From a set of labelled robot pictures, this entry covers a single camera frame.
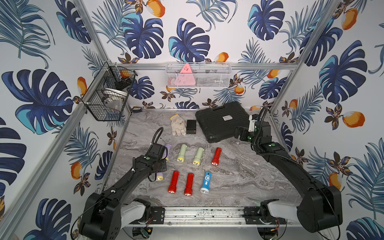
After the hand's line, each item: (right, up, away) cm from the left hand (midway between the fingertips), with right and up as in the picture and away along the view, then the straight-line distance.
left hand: (160, 164), depth 85 cm
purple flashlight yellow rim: (+3, +8, +12) cm, 14 cm away
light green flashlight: (+11, +2, +7) cm, 13 cm away
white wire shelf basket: (+26, +56, +15) cm, 64 cm away
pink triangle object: (+14, +51, +5) cm, 53 cm away
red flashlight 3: (+16, -13, -4) cm, 21 cm away
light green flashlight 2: (+21, 0, +5) cm, 21 cm away
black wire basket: (-31, +37, -1) cm, 49 cm away
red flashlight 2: (+7, -12, -4) cm, 14 cm away
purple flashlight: (+1, -5, -6) cm, 8 cm away
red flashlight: (+32, +1, +6) cm, 33 cm away
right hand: (+47, +20, 0) cm, 51 cm away
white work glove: (+8, +22, +25) cm, 34 cm away
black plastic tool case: (+37, +24, +21) cm, 48 cm away
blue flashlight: (+26, -10, -3) cm, 28 cm away
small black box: (+17, +21, +22) cm, 35 cm away
